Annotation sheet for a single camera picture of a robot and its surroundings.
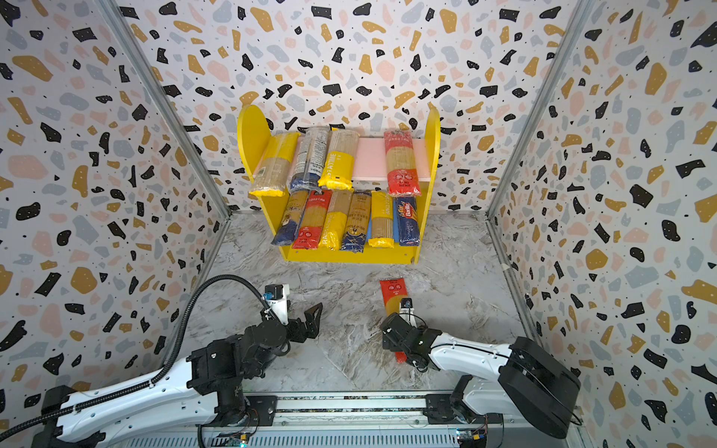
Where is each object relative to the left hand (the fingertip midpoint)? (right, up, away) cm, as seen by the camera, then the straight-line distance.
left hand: (309, 303), depth 70 cm
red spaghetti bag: (+23, -2, +25) cm, 33 cm away
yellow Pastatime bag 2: (+19, +23, +27) cm, 40 cm away
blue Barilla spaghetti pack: (+27, +22, +25) cm, 43 cm away
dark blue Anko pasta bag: (-12, +25, +28) cm, 39 cm away
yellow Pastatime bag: (+3, +23, +27) cm, 35 cm away
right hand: (+22, -13, +17) cm, 31 cm away
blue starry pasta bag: (+10, +20, +24) cm, 33 cm away
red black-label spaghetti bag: (-5, +18, +21) cm, 28 cm away
